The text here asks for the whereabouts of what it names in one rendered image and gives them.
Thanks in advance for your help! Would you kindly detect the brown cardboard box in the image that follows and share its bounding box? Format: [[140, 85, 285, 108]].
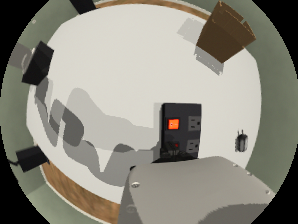
[[196, 1, 256, 63]]

